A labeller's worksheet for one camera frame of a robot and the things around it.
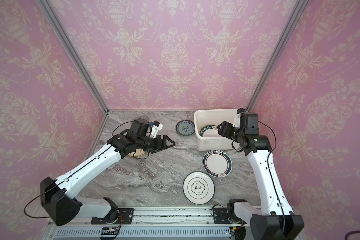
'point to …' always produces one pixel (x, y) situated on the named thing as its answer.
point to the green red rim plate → (217, 163)
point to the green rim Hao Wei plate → (210, 131)
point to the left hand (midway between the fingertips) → (171, 147)
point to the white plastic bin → (213, 117)
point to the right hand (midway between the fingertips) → (223, 127)
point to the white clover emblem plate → (198, 187)
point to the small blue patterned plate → (185, 128)
